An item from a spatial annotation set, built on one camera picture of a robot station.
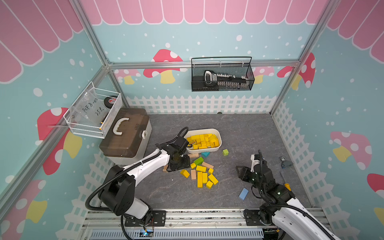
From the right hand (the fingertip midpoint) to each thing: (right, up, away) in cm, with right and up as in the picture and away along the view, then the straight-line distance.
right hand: (238, 167), depth 81 cm
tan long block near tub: (-25, +4, +15) cm, 29 cm away
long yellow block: (-21, -8, +5) cm, 23 cm away
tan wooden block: (-25, -6, +8) cm, 27 cm away
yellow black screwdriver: (+27, -10, +3) cm, 29 cm away
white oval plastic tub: (-19, +13, +21) cm, 31 cm away
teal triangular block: (-18, +5, +14) cm, 23 cm away
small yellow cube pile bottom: (-16, -10, +2) cm, 19 cm away
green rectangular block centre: (-22, +1, +11) cm, 24 cm away
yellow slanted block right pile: (-13, -8, +6) cm, 17 cm away
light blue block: (+3, -15, 0) cm, 15 cm away
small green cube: (-4, +6, +16) cm, 17 cm away
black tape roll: (-71, +37, 0) cm, 80 cm away
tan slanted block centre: (-16, -1, +11) cm, 20 cm away
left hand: (-29, -1, +3) cm, 29 cm away
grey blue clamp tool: (+32, 0, +11) cm, 34 cm away
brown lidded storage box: (-66, +14, +9) cm, 68 cm away
